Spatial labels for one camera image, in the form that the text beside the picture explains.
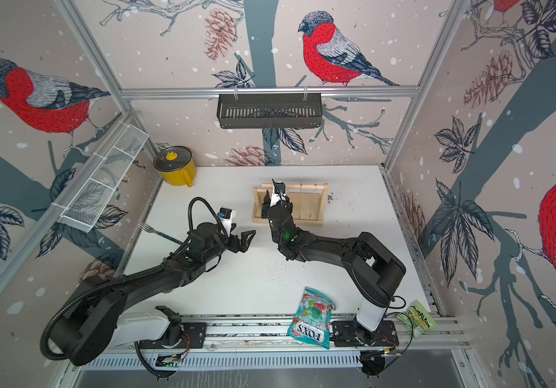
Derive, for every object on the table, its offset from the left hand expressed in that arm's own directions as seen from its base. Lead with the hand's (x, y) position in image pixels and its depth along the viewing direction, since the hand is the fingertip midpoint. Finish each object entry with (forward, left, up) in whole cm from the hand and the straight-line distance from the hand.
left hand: (249, 224), depth 85 cm
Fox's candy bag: (-28, -22, -10) cm, 37 cm away
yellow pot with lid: (+32, +37, -2) cm, 49 cm away
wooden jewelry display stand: (+17, -23, -9) cm, 30 cm away
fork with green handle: (+6, +45, -14) cm, 47 cm away
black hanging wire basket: (+50, -6, +14) cm, 53 cm away
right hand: (+10, -9, +8) cm, 16 cm away
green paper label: (-26, -56, -12) cm, 63 cm away
